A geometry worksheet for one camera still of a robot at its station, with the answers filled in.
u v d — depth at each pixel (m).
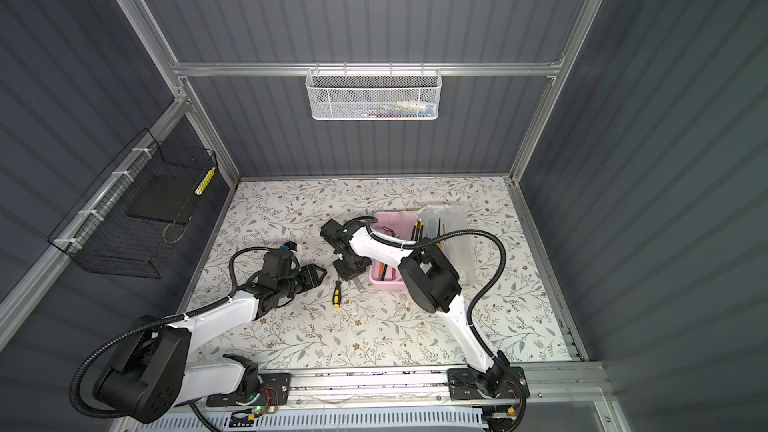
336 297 0.87
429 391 0.74
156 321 0.46
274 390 0.72
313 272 0.82
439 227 0.91
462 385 0.73
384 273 0.94
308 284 0.79
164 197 0.76
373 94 1.24
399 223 0.99
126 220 0.72
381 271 0.94
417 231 0.94
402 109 0.91
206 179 0.82
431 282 0.57
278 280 0.70
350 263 0.81
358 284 0.91
